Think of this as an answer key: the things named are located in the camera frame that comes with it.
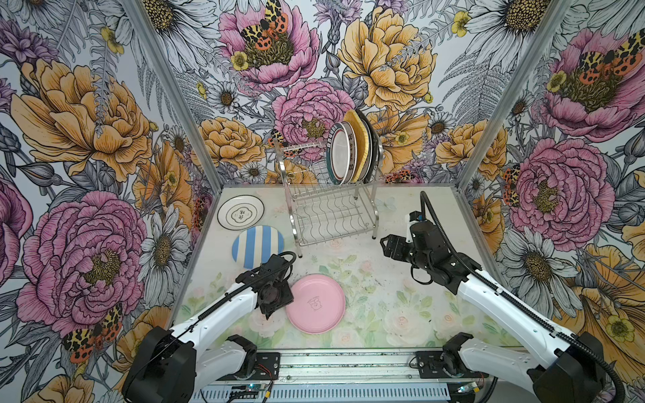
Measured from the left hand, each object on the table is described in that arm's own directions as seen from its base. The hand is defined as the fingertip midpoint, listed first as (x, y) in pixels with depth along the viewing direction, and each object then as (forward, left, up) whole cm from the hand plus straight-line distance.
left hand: (284, 307), depth 83 cm
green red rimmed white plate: (+43, -19, +29) cm, 55 cm away
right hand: (+12, -34, +15) cm, 39 cm away
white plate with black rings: (+42, +24, -2) cm, 49 cm away
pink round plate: (+1, -11, -2) cm, 11 cm away
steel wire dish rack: (+39, -12, +3) cm, 41 cm away
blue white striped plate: (+26, +14, -3) cm, 30 cm away
